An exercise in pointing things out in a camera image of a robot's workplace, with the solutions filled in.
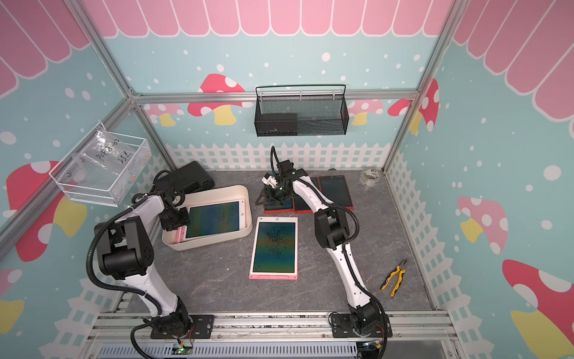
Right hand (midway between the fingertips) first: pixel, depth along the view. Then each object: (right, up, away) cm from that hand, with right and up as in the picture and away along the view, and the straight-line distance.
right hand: (261, 204), depth 95 cm
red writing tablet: (+11, -2, +9) cm, 15 cm away
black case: (-38, +12, +14) cm, 43 cm away
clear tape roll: (+54, +13, +20) cm, 59 cm away
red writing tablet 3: (+36, +7, +18) cm, 40 cm away
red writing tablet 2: (+16, 0, -18) cm, 24 cm away
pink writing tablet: (-23, -7, +4) cm, 24 cm away
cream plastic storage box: (-27, +3, +14) cm, 30 cm away
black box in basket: (+7, +32, -6) cm, 34 cm away
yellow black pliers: (+55, -25, -9) cm, 61 cm away
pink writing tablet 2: (+6, -18, -3) cm, 20 cm away
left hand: (-33, -10, -1) cm, 34 cm away
